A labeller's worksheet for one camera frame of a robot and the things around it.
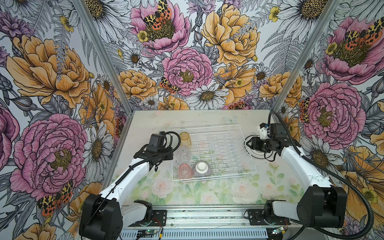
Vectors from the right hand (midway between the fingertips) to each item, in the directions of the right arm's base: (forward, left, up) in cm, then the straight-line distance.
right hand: (251, 148), depth 84 cm
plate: (+3, -7, -11) cm, 13 cm away
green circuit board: (-35, +53, -14) cm, 65 cm away
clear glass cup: (-1, +39, -4) cm, 39 cm away
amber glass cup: (+10, +37, -4) cm, 38 cm away
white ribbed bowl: (-8, +28, -7) cm, 30 cm away
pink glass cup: (-9, +37, -9) cm, 39 cm away
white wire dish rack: (+5, +21, -12) cm, 25 cm away
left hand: (-2, +45, -3) cm, 45 cm away
